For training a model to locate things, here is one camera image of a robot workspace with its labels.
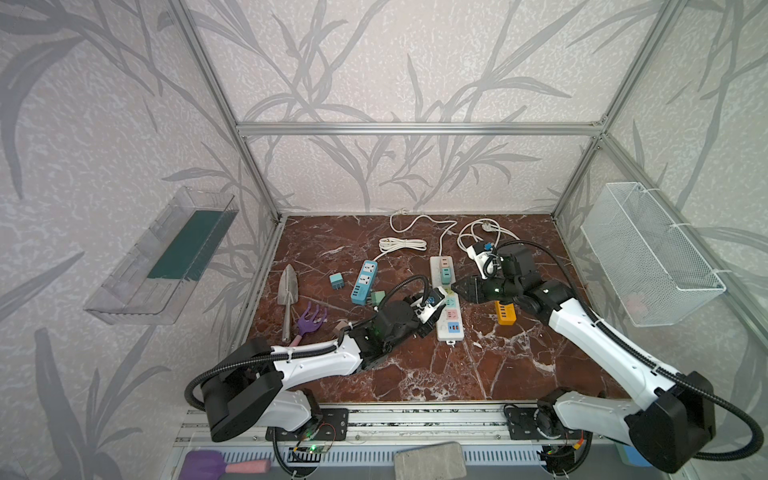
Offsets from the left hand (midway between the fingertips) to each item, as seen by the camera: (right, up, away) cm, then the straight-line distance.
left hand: (441, 291), depth 77 cm
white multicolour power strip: (+4, -11, +11) cm, 16 cm away
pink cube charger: (+3, +6, +21) cm, 22 cm away
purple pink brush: (-55, -39, -8) cm, 68 cm away
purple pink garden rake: (-40, -13, +14) cm, 44 cm away
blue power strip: (-23, 0, +21) cm, 31 cm away
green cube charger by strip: (-19, -5, +17) cm, 26 cm away
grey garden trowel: (-49, -5, +20) cm, 53 cm away
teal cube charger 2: (-32, 0, +21) cm, 39 cm away
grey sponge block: (-4, -37, -11) cm, 38 cm away
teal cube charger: (+4, +2, +17) cm, 17 cm away
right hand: (+4, +4, +1) cm, 6 cm away
